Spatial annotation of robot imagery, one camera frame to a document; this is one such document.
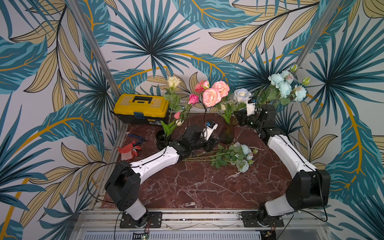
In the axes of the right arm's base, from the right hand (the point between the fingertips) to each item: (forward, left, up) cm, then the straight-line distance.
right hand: (236, 111), depth 82 cm
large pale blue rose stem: (-15, -3, -23) cm, 27 cm away
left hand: (-14, +12, -7) cm, 20 cm away
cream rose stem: (+5, +34, +2) cm, 34 cm away
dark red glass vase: (0, +1, -21) cm, 21 cm away
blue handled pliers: (+2, +59, -27) cm, 65 cm away
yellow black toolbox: (+15, +57, -11) cm, 60 cm away
